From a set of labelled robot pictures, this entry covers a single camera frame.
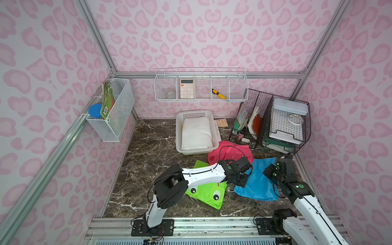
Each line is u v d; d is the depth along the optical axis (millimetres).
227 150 979
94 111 642
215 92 972
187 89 930
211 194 818
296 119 923
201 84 1003
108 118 693
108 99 731
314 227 464
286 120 906
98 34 767
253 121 1014
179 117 1132
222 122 1172
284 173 604
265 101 1068
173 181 531
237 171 633
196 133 1014
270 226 732
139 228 720
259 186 781
